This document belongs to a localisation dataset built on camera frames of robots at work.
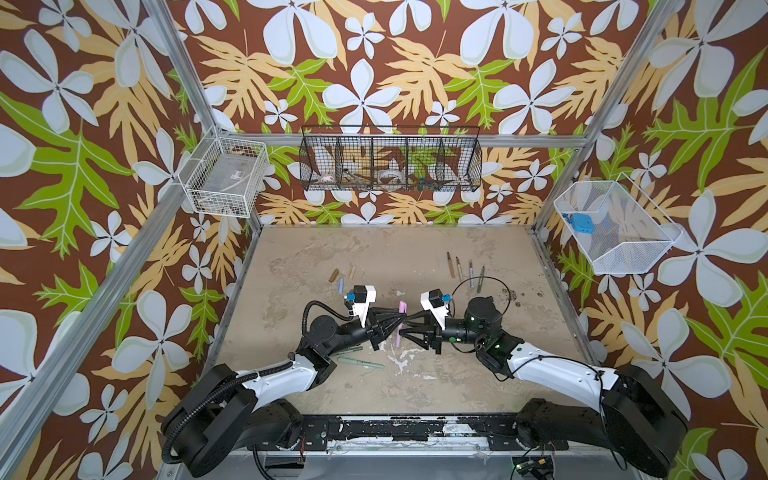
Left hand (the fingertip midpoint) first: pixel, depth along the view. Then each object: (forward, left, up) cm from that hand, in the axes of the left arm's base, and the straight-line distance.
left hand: (402, 312), depth 70 cm
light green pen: (-4, +9, -24) cm, 26 cm away
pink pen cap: (0, 0, +2) cm, 2 cm away
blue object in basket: (+28, -54, +2) cm, 61 cm away
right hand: (-3, 0, -4) cm, 5 cm away
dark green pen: (-8, +12, -3) cm, 15 cm away
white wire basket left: (+40, +51, +9) cm, 65 cm away
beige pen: (+31, -24, -24) cm, 45 cm away
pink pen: (-4, +1, -5) cm, 7 cm away
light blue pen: (+27, -27, -23) cm, 45 cm away
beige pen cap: (+28, +15, -24) cm, 40 cm away
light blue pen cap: (+24, +19, -25) cm, 40 cm away
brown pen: (+31, -21, -24) cm, 45 cm away
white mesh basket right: (+20, -60, +7) cm, 64 cm away
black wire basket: (+54, +2, +6) cm, 54 cm away
